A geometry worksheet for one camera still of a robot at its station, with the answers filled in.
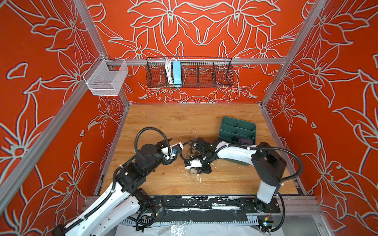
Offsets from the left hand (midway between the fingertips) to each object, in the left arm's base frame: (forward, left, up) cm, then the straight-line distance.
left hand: (173, 141), depth 69 cm
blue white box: (+43, +2, +9) cm, 44 cm away
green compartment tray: (+21, -38, -19) cm, 47 cm away
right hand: (-4, -11, -24) cm, 27 cm away
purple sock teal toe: (+13, -42, -18) cm, 48 cm away
